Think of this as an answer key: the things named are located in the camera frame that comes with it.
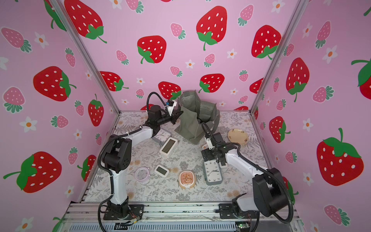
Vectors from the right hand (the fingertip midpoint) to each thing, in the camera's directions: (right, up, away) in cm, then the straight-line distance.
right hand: (208, 152), depth 89 cm
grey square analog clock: (-31, +10, +13) cm, 35 cm away
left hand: (-16, +26, +3) cm, 30 cm away
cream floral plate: (+23, +9, +16) cm, 30 cm away
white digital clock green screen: (-26, +2, +6) cm, 26 cm away
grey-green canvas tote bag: (-8, +25, 0) cm, 26 cm away
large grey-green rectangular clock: (+2, -11, -3) cm, 12 cm away
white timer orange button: (-1, +3, +7) cm, 7 cm away
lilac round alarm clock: (-40, -12, -5) cm, 42 cm away
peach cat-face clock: (-13, -14, -7) cm, 21 cm away
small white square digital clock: (-28, -11, -3) cm, 31 cm away
